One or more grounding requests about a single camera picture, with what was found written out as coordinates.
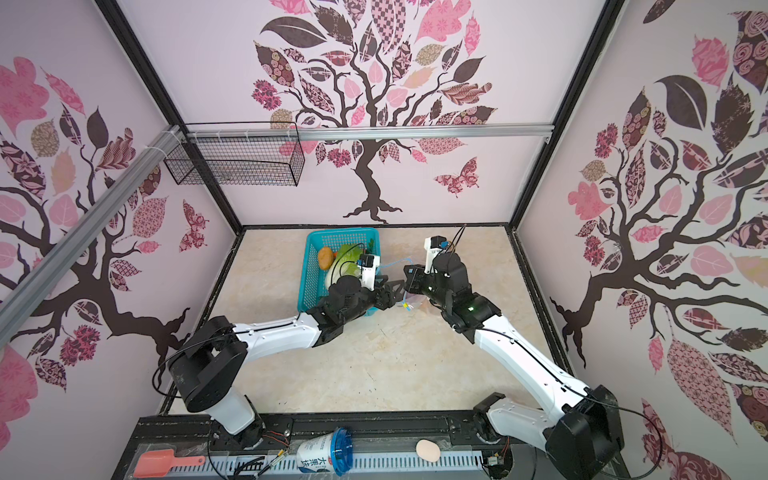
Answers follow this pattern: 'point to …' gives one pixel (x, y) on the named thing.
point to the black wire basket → (242, 152)
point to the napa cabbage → (345, 263)
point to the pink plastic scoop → (160, 463)
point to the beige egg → (428, 450)
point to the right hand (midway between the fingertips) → (405, 264)
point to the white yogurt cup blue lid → (332, 452)
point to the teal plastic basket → (313, 278)
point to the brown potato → (325, 257)
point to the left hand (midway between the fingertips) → (397, 283)
